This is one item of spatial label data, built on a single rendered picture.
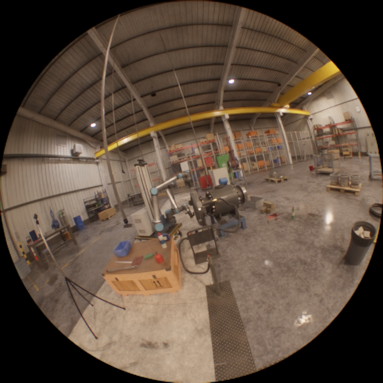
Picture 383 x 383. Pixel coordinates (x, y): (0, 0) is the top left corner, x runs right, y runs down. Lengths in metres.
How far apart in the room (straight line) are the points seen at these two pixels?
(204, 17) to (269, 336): 8.98
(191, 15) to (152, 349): 9.13
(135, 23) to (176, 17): 1.74
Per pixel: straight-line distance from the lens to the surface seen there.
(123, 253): 1.96
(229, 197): 2.42
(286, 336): 1.41
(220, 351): 1.35
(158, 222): 2.11
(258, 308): 1.47
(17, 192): 8.67
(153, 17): 7.41
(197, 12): 7.75
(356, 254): 1.95
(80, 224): 9.10
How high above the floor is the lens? 1.34
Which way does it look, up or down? 9 degrees down
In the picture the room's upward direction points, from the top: 15 degrees counter-clockwise
